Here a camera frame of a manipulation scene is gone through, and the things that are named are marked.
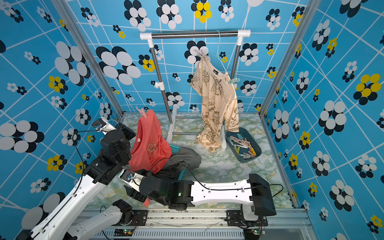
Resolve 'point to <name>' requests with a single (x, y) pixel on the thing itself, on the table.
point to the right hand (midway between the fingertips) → (133, 176)
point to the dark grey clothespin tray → (246, 134)
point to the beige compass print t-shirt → (219, 104)
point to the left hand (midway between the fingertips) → (124, 121)
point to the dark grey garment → (187, 158)
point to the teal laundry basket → (186, 174)
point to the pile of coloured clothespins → (242, 146)
